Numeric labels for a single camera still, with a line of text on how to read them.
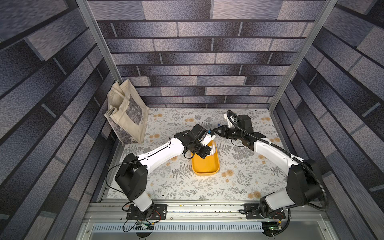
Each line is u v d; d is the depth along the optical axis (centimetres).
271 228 70
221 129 77
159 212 73
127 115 90
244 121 65
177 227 78
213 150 74
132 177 44
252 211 73
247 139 63
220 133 78
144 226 71
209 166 89
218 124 110
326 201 38
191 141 60
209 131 74
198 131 64
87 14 71
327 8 70
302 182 44
